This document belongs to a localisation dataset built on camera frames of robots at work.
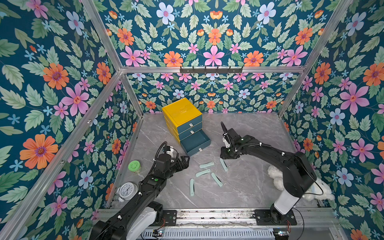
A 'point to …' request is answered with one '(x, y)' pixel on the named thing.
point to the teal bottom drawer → (195, 142)
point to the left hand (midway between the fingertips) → (186, 158)
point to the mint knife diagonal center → (217, 179)
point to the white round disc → (127, 190)
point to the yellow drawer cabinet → (182, 119)
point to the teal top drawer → (192, 123)
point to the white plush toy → (319, 190)
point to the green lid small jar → (134, 166)
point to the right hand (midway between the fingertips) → (225, 153)
